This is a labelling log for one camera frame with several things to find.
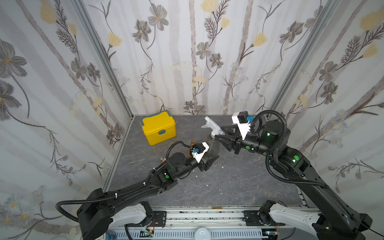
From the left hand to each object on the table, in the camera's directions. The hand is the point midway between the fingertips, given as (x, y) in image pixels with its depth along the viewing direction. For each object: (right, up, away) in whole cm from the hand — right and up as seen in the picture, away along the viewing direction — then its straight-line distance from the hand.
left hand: (213, 149), depth 67 cm
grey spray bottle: (0, -1, +2) cm, 3 cm away
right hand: (+3, +7, -13) cm, 15 cm away
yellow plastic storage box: (-32, +11, +28) cm, 44 cm away
